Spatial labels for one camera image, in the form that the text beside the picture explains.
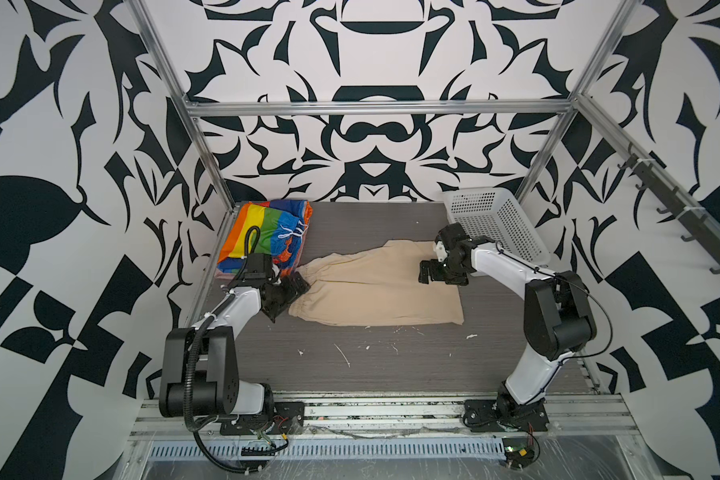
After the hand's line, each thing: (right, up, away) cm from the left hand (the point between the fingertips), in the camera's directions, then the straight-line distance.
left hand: (300, 289), depth 90 cm
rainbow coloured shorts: (-13, +19, +12) cm, 26 cm away
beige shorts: (+23, -1, +6) cm, 24 cm away
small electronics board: (+55, -35, -19) cm, 68 cm away
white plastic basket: (+68, +24, +25) cm, 76 cm away
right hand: (+41, +4, +3) cm, 41 cm away
